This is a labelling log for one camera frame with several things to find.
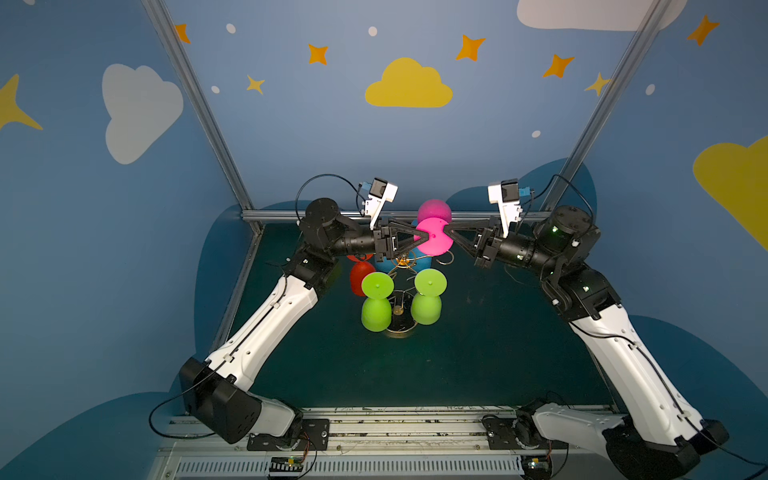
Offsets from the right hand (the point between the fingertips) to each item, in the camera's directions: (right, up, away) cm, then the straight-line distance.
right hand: (449, 226), depth 54 cm
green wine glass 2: (-2, -17, +19) cm, 26 cm away
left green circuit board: (-37, -57, +19) cm, 71 cm away
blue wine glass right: (-1, -8, +32) cm, 33 cm away
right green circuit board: (+26, -58, +19) cm, 66 cm away
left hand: (-4, -1, +2) cm, 5 cm away
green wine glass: (-14, -19, +18) cm, 30 cm away
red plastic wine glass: (-19, -10, +24) cm, 32 cm away
